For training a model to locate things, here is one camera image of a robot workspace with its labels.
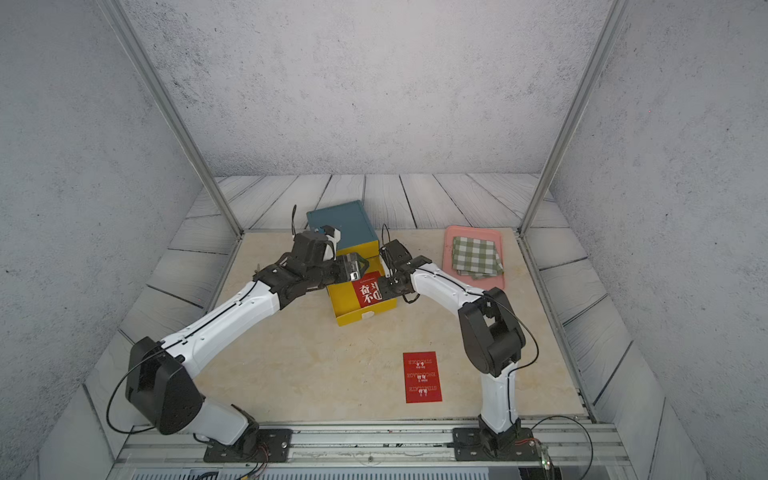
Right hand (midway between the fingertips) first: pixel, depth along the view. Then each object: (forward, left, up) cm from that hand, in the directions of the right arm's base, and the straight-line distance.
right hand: (387, 288), depth 93 cm
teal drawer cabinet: (+16, +11, +14) cm, 24 cm away
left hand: (-3, +6, +15) cm, 16 cm away
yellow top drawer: (+7, +6, +9) cm, 13 cm away
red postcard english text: (-24, -10, -10) cm, 27 cm away
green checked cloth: (+19, -32, -8) cm, 38 cm away
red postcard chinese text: (0, +6, 0) cm, 6 cm away
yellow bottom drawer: (-3, +13, -3) cm, 14 cm away
